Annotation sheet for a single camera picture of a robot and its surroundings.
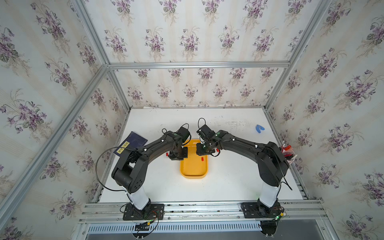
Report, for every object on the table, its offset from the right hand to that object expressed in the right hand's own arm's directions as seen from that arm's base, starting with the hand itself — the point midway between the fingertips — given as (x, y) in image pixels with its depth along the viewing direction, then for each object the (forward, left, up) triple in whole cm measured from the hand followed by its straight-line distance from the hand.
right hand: (199, 153), depth 88 cm
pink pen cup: (0, -52, +2) cm, 52 cm away
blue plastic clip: (+25, -44, -6) cm, 51 cm away
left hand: (-3, +8, -2) cm, 9 cm away
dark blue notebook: (+10, +44, -4) cm, 45 cm away
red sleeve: (-2, -2, -5) cm, 6 cm away
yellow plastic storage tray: (-7, +3, -3) cm, 8 cm away
